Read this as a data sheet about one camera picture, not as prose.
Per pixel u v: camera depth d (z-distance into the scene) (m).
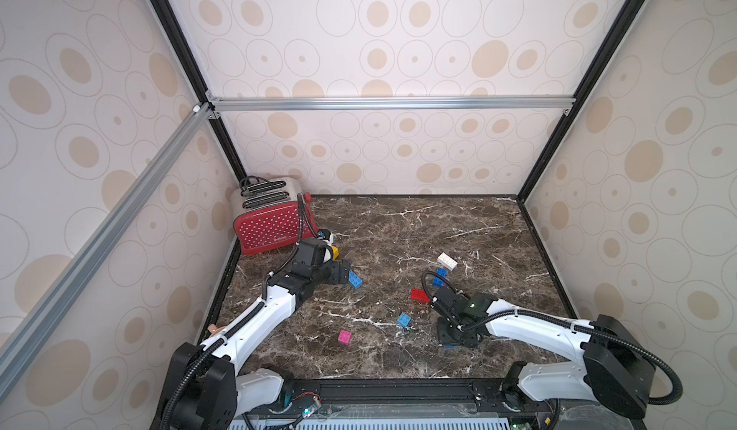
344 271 0.76
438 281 0.77
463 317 0.61
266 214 0.92
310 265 0.64
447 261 0.99
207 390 0.39
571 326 0.46
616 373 0.41
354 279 0.94
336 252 1.02
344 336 0.82
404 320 0.85
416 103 0.88
